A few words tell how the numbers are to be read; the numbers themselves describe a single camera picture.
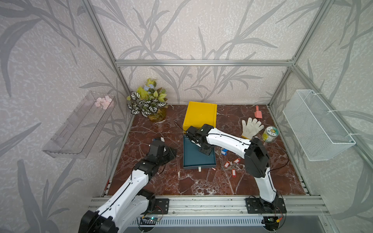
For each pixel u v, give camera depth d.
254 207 0.72
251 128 1.05
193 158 0.85
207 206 0.75
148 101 0.86
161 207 0.74
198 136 0.63
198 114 0.86
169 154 0.72
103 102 0.77
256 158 0.50
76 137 0.67
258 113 1.13
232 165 0.88
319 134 0.62
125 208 0.46
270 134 0.93
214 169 0.86
